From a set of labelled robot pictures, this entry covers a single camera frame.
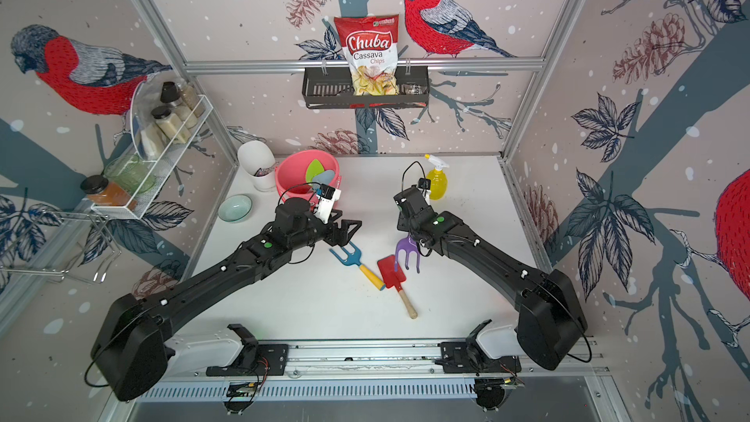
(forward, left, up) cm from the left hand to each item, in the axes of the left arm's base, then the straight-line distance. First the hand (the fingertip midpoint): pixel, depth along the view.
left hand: (356, 213), depth 78 cm
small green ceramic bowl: (+14, +46, -19) cm, 51 cm away
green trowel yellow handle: (+26, +17, -10) cm, 33 cm away
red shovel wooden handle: (-10, -10, -22) cm, 26 cm away
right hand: (+4, -15, -6) cm, 16 cm away
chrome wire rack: (-16, +58, +14) cm, 62 cm away
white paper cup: (+29, +39, -11) cm, 50 cm away
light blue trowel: (+22, +14, -12) cm, 29 cm away
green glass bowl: (+4, +56, +12) cm, 58 cm away
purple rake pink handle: (-5, -15, -9) cm, 18 cm away
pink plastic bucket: (+21, +24, -8) cm, 33 cm away
